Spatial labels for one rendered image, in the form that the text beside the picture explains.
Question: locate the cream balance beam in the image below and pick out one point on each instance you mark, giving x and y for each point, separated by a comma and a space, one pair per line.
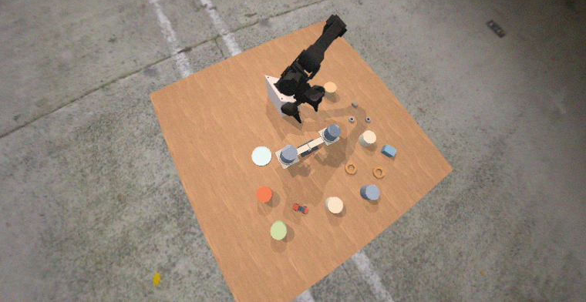
306, 148

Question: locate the red toy car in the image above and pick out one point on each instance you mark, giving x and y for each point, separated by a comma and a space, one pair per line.
303, 209

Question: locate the pale green cylinder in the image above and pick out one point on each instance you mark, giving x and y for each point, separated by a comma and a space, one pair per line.
278, 230

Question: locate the orange cylinder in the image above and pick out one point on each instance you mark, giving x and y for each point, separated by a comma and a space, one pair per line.
264, 194

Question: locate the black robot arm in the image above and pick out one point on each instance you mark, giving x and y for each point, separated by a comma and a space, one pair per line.
294, 75

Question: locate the light blue block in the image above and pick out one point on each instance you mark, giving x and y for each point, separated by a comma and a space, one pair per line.
388, 151

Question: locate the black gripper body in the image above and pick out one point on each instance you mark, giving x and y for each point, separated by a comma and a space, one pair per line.
290, 108

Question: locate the white round dish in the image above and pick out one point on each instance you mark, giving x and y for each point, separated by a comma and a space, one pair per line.
261, 156

